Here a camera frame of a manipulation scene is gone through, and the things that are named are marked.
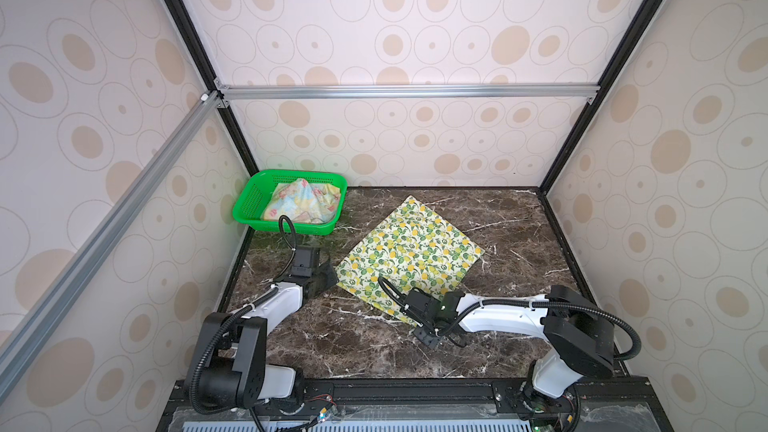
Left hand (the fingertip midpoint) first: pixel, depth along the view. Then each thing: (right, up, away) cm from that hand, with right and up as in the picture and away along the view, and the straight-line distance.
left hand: (341, 268), depth 91 cm
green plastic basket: (-35, +28, +20) cm, 49 cm away
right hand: (+26, -17, -6) cm, 31 cm away
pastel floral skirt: (-15, +21, +17) cm, 31 cm away
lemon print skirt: (+23, +5, +11) cm, 26 cm away
